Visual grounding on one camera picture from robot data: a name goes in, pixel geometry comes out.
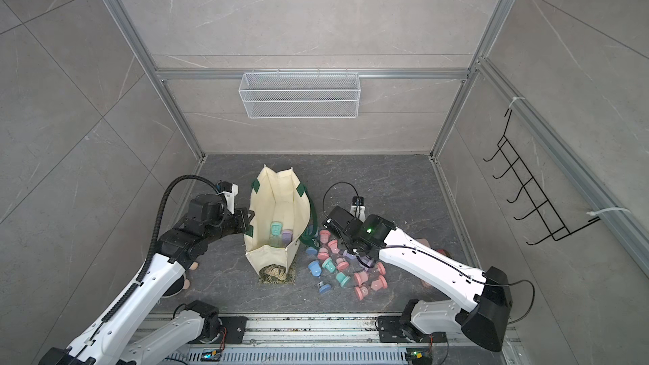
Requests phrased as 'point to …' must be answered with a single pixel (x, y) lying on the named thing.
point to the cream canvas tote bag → (285, 218)
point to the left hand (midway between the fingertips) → (257, 209)
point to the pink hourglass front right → (379, 283)
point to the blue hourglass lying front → (325, 288)
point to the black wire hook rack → (553, 223)
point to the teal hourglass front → (342, 279)
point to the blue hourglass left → (315, 269)
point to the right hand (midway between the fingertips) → (353, 237)
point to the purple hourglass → (287, 237)
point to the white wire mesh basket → (300, 95)
